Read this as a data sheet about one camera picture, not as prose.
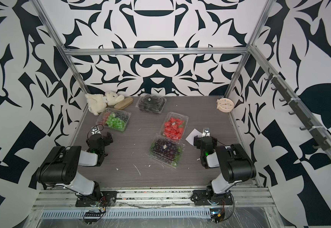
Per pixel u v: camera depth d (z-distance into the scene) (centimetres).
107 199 74
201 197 74
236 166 46
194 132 100
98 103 105
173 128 97
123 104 111
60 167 46
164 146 83
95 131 81
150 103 113
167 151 85
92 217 73
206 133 81
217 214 71
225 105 112
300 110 55
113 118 97
